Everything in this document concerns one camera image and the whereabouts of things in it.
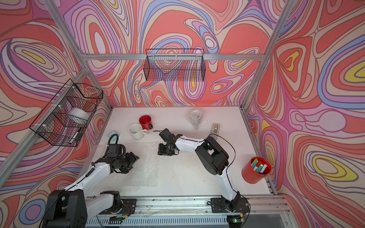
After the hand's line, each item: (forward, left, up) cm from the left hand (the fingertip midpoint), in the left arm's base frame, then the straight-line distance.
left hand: (138, 160), depth 87 cm
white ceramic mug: (+22, +6, +1) cm, 22 cm away
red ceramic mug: (+30, 0, +2) cm, 30 cm away
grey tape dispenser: (+23, -52, +2) cm, 57 cm away
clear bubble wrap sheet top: (+30, -37, +7) cm, 48 cm away
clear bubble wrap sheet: (-6, -5, -2) cm, 8 cm away
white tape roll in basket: (+12, +26, +30) cm, 41 cm away
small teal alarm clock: (+3, +8, +21) cm, 23 cm away
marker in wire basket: (+2, +28, +23) cm, 36 cm away
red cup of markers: (-8, -69, +6) cm, 70 cm away
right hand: (+4, -14, -2) cm, 15 cm away
